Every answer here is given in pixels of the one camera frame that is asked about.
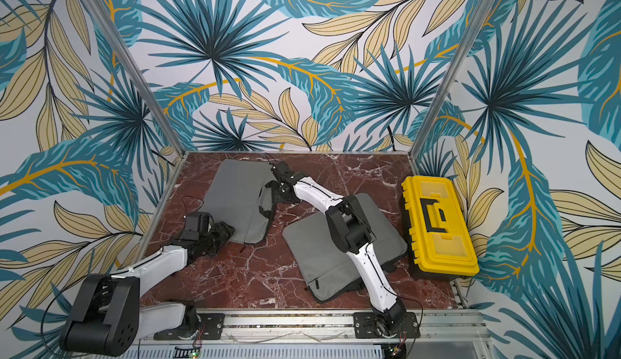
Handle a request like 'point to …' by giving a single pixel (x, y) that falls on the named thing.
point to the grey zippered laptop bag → (239, 198)
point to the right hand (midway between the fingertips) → (281, 197)
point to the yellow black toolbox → (435, 231)
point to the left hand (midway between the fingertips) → (231, 234)
